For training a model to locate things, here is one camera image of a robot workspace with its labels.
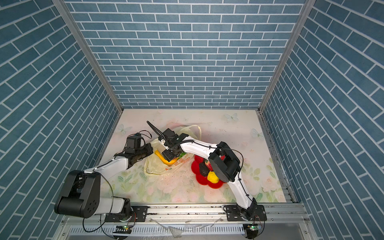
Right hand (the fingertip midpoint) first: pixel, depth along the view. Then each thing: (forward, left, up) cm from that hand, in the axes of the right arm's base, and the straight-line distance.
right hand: (167, 153), depth 90 cm
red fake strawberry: (-7, -26, +2) cm, 27 cm away
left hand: (+3, +9, +1) cm, 10 cm away
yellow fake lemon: (-12, -28, 0) cm, 31 cm away
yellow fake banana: (-8, -4, +3) cm, 9 cm away
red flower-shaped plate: (-13, -21, -3) cm, 25 cm away
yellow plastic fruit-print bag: (-8, +5, -1) cm, 10 cm away
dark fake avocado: (-8, -23, -1) cm, 24 cm away
